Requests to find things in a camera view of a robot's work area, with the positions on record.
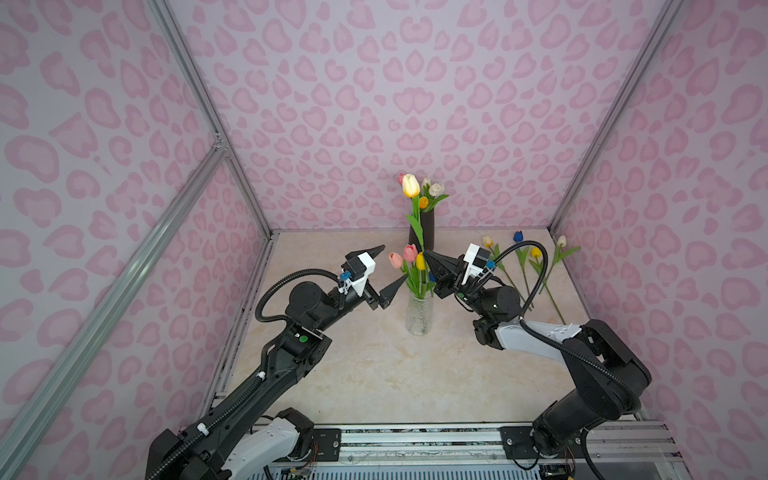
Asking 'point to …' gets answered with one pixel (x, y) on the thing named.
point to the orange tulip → (423, 201)
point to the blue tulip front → (432, 278)
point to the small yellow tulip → (538, 266)
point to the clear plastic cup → (419, 315)
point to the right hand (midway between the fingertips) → (427, 254)
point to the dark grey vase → (428, 232)
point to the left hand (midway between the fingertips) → (393, 256)
